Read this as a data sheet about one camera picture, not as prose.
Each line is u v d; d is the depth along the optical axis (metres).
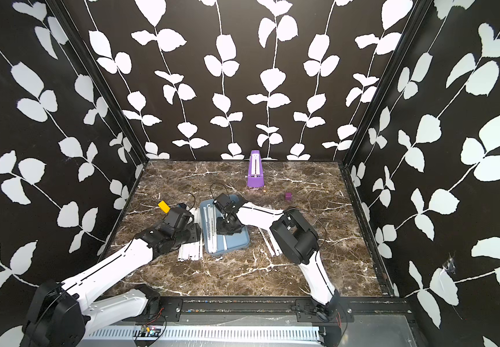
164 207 1.00
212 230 0.93
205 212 0.99
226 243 0.89
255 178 1.07
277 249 0.88
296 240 0.53
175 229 0.64
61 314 0.39
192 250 0.88
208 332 0.70
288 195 1.04
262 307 0.77
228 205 0.76
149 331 0.71
